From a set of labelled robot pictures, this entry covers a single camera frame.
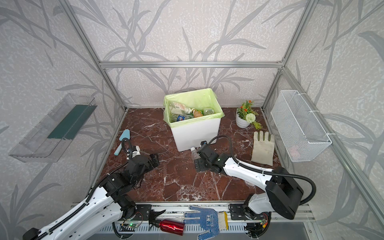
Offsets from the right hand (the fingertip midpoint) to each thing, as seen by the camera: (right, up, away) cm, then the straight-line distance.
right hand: (202, 157), depth 85 cm
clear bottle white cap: (-5, +1, +6) cm, 8 cm away
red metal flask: (-14, -27, -19) cm, 35 cm away
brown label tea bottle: (-3, +25, 0) cm, 25 cm away
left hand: (-25, +3, -6) cm, 26 cm away
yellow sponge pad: (+10, -26, -14) cm, 31 cm away
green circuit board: (-34, -29, -15) cm, 47 cm away
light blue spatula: (-54, +11, +17) cm, 57 cm away
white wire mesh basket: (+42, +15, -23) cm, 50 cm away
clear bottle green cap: (+3, +26, +1) cm, 26 cm away
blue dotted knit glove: (+3, -26, -13) cm, 30 cm away
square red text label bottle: (-14, +28, -4) cm, 32 cm away
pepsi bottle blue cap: (-13, +23, +1) cm, 27 cm away
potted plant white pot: (+29, +25, +12) cm, 40 cm away
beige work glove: (+40, +1, +11) cm, 41 cm away
